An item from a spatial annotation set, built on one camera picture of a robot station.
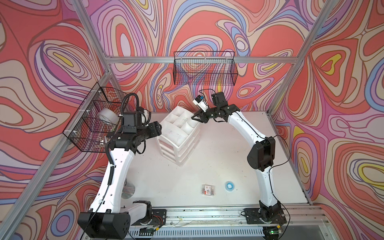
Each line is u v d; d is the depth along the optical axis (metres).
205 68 0.96
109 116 0.71
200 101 0.76
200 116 0.78
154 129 0.64
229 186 0.83
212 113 0.76
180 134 0.81
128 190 0.79
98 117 0.78
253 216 0.72
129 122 0.52
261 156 0.56
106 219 0.36
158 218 0.72
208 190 0.80
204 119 0.77
